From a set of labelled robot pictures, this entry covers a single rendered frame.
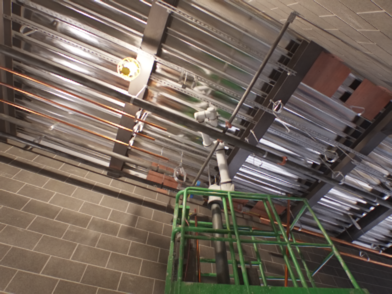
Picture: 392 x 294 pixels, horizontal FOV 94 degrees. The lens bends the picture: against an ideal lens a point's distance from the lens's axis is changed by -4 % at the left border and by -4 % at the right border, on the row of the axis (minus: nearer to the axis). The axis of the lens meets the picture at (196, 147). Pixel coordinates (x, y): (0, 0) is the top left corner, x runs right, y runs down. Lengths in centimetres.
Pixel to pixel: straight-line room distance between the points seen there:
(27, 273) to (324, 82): 425
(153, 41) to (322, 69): 228
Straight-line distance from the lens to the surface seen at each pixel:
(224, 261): 200
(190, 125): 212
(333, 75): 339
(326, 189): 431
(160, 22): 258
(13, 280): 284
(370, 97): 389
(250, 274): 244
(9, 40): 367
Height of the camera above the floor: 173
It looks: 58 degrees up
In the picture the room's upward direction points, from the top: straight up
